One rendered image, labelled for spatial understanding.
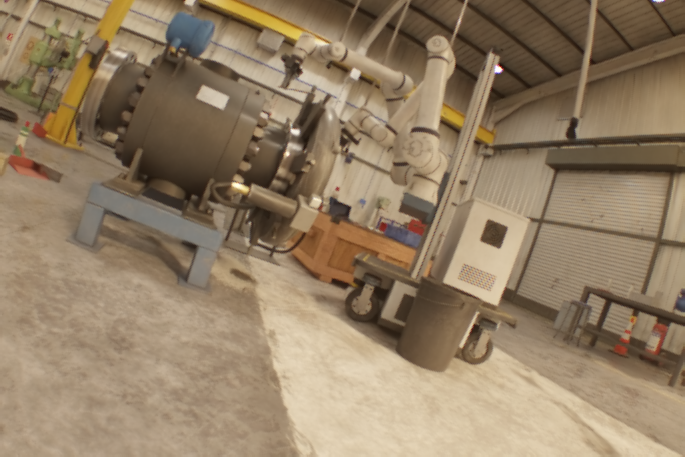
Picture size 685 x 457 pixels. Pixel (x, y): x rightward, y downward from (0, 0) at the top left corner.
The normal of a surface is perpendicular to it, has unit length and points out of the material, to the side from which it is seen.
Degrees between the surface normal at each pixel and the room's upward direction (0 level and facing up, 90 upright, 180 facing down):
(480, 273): 90
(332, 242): 90
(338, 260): 90
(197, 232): 90
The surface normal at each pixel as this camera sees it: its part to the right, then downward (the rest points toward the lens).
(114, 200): 0.38, 0.11
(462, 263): -0.12, -0.10
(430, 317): -0.54, -0.20
